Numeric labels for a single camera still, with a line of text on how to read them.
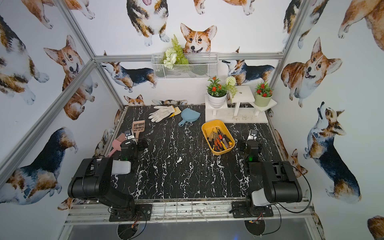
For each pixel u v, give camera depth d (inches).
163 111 45.8
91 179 18.0
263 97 36.4
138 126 43.2
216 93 34.6
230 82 35.0
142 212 29.2
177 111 46.5
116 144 39.6
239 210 28.8
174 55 30.8
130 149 28.7
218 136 39.6
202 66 36.4
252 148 27.7
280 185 17.5
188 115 45.2
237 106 41.7
